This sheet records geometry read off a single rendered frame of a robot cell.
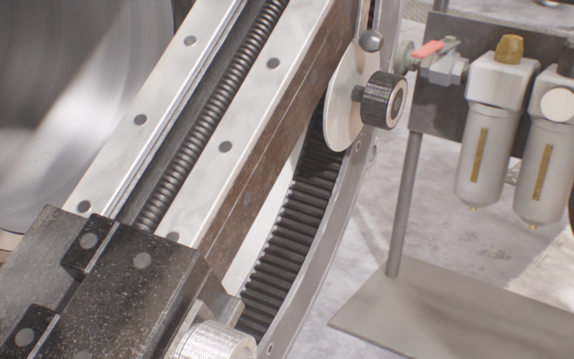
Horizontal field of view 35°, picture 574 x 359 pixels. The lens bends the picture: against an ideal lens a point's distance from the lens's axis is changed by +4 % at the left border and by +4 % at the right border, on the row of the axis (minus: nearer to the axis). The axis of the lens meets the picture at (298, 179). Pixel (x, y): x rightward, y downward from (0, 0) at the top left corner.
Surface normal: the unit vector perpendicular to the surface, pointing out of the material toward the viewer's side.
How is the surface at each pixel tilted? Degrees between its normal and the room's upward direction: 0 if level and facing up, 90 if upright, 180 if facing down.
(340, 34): 90
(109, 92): 63
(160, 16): 100
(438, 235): 0
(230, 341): 12
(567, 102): 90
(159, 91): 38
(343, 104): 90
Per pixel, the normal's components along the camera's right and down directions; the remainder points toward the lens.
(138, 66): -0.42, 0.10
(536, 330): 0.11, -0.90
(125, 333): -0.20, -0.51
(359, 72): 0.88, 0.28
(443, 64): -0.35, -0.17
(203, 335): -0.05, -0.74
